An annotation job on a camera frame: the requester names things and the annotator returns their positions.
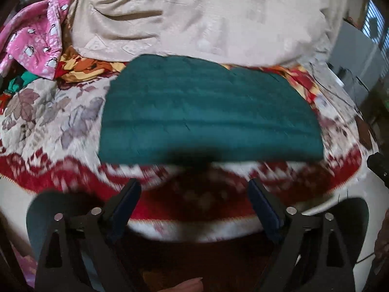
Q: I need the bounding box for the window with bars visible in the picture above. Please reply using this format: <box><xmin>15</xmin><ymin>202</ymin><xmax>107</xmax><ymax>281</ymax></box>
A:
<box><xmin>362</xmin><ymin>0</ymin><xmax>384</xmax><ymax>44</ymax></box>

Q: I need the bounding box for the orange yellow red patterned sheet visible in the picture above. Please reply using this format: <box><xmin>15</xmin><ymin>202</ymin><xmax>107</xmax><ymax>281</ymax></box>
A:
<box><xmin>54</xmin><ymin>46</ymin><xmax>127</xmax><ymax>83</ymax></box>

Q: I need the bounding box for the beige embroidered floral quilt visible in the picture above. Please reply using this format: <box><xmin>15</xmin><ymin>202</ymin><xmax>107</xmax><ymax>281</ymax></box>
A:
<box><xmin>68</xmin><ymin>0</ymin><xmax>347</xmax><ymax>67</ymax></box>

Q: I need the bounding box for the pink penguin print blanket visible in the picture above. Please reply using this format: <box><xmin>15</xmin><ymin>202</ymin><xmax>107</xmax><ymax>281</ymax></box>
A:
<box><xmin>1</xmin><ymin>0</ymin><xmax>72</xmax><ymax>79</ymax></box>

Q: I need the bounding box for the white red floral fleece blanket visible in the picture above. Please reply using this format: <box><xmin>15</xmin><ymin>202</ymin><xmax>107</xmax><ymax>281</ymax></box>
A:
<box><xmin>0</xmin><ymin>62</ymin><xmax>380</xmax><ymax>292</ymax></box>

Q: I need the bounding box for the teal quilted puffer jacket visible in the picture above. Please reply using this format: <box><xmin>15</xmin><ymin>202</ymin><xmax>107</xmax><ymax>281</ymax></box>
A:
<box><xmin>98</xmin><ymin>55</ymin><xmax>324</xmax><ymax>165</ymax></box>

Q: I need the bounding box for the black cable on bed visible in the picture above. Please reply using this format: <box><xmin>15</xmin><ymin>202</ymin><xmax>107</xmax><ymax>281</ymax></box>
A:
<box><xmin>309</xmin><ymin>62</ymin><xmax>370</xmax><ymax>119</ymax></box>

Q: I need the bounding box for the grey cabinet beside bed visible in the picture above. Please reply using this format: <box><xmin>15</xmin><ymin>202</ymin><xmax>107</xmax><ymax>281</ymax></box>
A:
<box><xmin>328</xmin><ymin>21</ymin><xmax>384</xmax><ymax>106</ymax></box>

